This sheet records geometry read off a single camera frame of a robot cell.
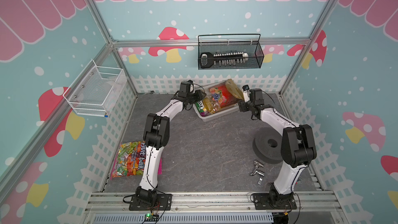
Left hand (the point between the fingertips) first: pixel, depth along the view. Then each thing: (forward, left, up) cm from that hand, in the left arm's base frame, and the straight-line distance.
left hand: (204, 96), depth 102 cm
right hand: (-5, -26, +2) cm, 27 cm away
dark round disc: (-32, -36, -6) cm, 49 cm away
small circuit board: (-66, +25, -15) cm, 72 cm away
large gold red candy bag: (+2, -15, +1) cm, 15 cm away
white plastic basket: (-10, -5, -2) cm, 11 cm away
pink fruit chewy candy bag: (-41, +39, -8) cm, 57 cm away
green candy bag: (-5, +3, -4) cm, 7 cm away
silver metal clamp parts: (-46, -30, -10) cm, 56 cm away
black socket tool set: (+7, -2, +23) cm, 24 cm away
